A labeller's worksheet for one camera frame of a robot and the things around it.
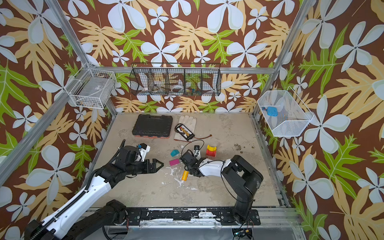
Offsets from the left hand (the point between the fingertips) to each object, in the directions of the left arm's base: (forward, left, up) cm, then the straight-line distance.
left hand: (157, 163), depth 77 cm
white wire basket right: (+25, -71, +12) cm, 77 cm away
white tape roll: (+50, -9, +12) cm, 52 cm away
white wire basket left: (+39, +41, +18) cm, 59 cm away
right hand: (+8, -19, -15) cm, 26 cm away
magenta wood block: (+8, -7, -15) cm, 19 cm away
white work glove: (+39, -17, -14) cm, 45 cm away
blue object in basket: (+28, -65, +11) cm, 72 cm away
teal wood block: (+14, -7, -14) cm, 21 cm away
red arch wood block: (+12, -30, -11) cm, 34 cm away
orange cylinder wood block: (-1, -14, -15) cm, 20 cm away
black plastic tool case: (+35, +11, -12) cm, 38 cm away
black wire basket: (+52, -7, +16) cm, 55 cm away
